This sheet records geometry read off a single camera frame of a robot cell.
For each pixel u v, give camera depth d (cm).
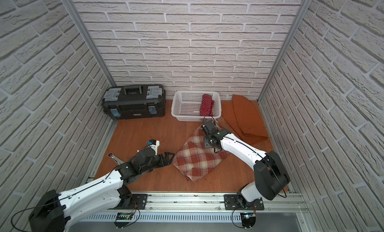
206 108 107
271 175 43
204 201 76
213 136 61
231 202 73
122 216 73
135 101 95
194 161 85
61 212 41
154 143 75
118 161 87
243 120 107
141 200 74
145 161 61
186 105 107
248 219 70
